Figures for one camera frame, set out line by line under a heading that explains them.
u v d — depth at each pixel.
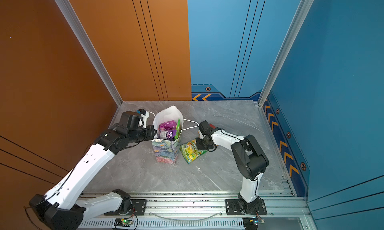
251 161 0.49
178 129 0.80
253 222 0.70
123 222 0.71
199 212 0.73
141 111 0.66
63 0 0.70
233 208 0.72
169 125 0.89
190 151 0.89
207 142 0.70
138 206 0.74
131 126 0.55
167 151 0.76
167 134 0.76
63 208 0.39
